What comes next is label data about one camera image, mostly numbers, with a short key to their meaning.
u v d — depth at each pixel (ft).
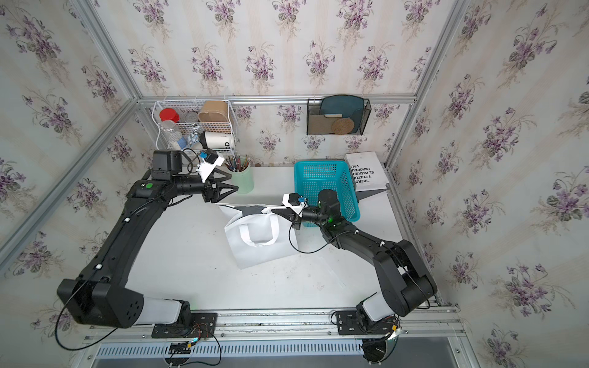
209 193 2.09
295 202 2.08
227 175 2.36
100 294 1.26
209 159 1.98
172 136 2.95
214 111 2.90
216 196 2.10
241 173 3.20
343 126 3.21
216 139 3.00
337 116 3.07
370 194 3.41
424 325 2.44
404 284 1.43
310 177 3.76
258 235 2.46
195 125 3.05
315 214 2.29
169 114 2.99
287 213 2.32
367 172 3.52
